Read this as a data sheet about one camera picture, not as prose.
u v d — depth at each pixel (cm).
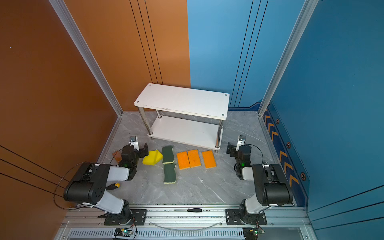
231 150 85
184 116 116
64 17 72
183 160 94
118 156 92
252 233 71
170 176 83
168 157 92
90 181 51
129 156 71
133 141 80
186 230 71
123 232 71
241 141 81
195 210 76
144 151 87
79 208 46
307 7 70
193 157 94
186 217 75
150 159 88
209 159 94
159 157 92
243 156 71
